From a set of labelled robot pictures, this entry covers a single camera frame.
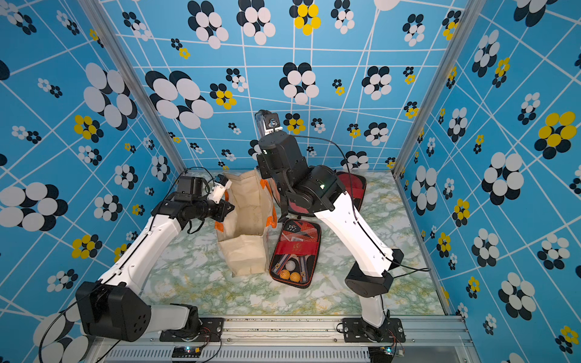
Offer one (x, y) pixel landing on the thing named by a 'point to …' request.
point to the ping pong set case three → (296, 252)
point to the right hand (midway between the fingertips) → (277, 146)
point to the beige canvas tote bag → (243, 234)
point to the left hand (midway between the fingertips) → (234, 204)
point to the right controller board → (381, 354)
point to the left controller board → (187, 352)
